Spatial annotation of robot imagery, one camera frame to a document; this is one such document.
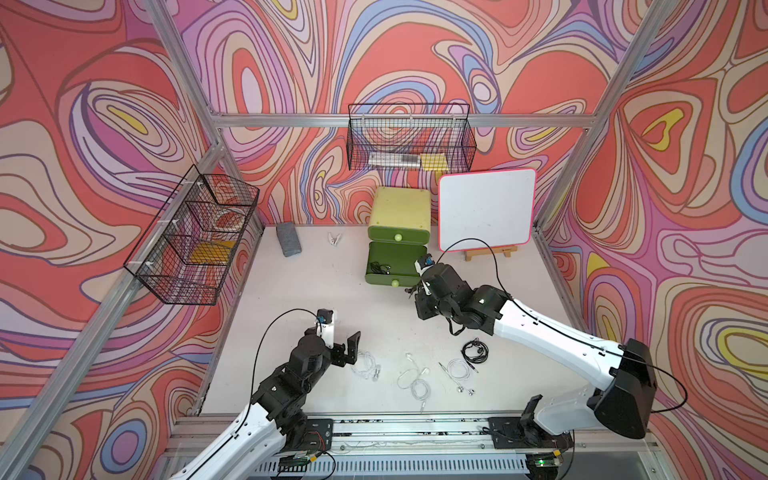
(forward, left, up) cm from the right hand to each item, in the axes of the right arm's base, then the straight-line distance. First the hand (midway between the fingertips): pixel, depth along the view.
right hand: (422, 304), depth 78 cm
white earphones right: (-12, -11, -18) cm, 24 cm away
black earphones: (+20, +13, -9) cm, 25 cm away
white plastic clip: (+36, +29, -13) cm, 48 cm away
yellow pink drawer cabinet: (+34, +4, +5) cm, 34 cm away
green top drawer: (+23, +5, +3) cm, 24 cm away
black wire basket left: (+8, +59, +14) cm, 61 cm away
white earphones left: (-10, +16, -17) cm, 25 cm away
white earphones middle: (-14, +3, -17) cm, 22 cm away
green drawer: (+20, +7, -8) cm, 23 cm away
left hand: (-5, +20, -5) cm, 21 cm away
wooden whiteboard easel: (+28, -34, -13) cm, 46 cm away
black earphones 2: (-7, -16, -17) cm, 25 cm away
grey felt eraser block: (+38, +46, -12) cm, 61 cm away
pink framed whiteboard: (+35, -26, +1) cm, 44 cm away
